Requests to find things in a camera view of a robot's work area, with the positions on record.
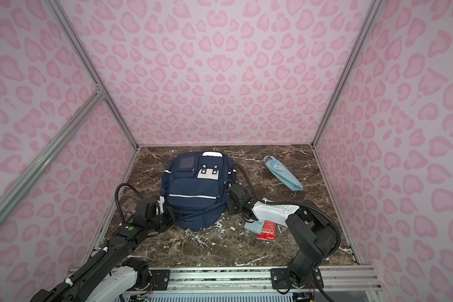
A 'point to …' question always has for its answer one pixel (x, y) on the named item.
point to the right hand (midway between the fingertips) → (232, 203)
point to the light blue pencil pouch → (287, 177)
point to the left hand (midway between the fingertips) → (182, 211)
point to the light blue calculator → (255, 226)
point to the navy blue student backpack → (194, 187)
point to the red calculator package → (268, 231)
